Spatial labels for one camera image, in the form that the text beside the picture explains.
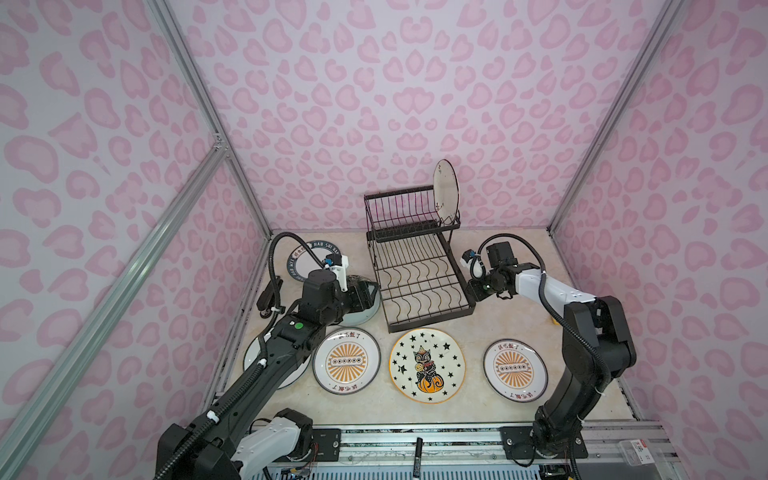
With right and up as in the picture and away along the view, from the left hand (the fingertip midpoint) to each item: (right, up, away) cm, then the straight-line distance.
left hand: (371, 282), depth 77 cm
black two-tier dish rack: (+14, +1, +28) cm, 31 cm away
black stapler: (-38, -9, +26) cm, 47 cm away
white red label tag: (+64, -39, -6) cm, 76 cm away
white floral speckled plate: (+23, +27, +20) cm, 41 cm away
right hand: (+30, -2, +18) cm, 35 cm away
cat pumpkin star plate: (+15, -25, +9) cm, 31 cm away
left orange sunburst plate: (-8, -24, +10) cm, 27 cm away
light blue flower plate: (-3, -12, +18) cm, 22 cm away
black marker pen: (+12, -42, -5) cm, 44 cm away
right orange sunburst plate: (+40, -26, +8) cm, 48 cm away
